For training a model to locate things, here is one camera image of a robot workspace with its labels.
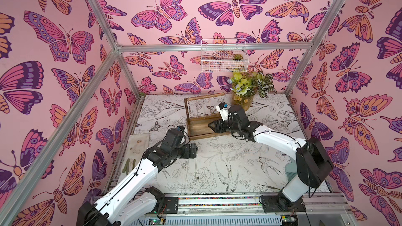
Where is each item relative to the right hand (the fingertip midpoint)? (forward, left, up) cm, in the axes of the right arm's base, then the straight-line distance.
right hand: (213, 121), depth 85 cm
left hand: (-13, +11, -3) cm, 18 cm away
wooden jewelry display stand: (+24, +13, -16) cm, 32 cm away
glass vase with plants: (+26, -20, +2) cm, 33 cm away
